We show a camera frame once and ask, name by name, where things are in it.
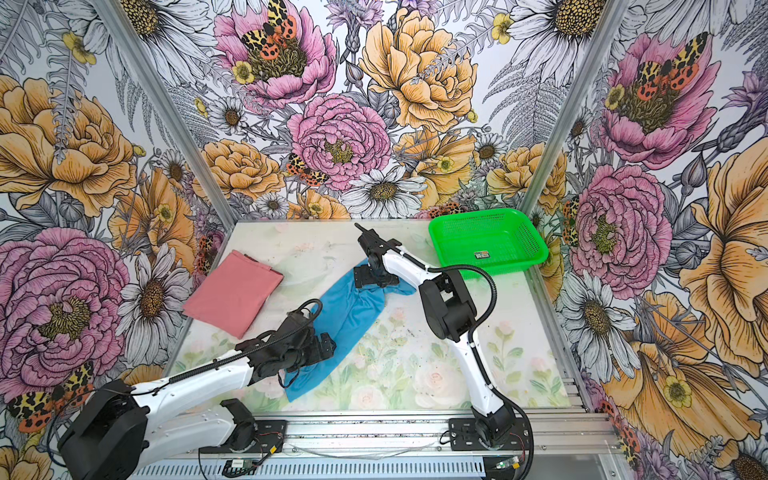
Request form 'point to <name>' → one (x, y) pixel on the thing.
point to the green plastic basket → (504, 239)
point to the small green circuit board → (512, 462)
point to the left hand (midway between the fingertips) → (320, 358)
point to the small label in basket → (481, 255)
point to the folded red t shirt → (235, 293)
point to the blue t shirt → (347, 314)
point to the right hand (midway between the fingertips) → (373, 289)
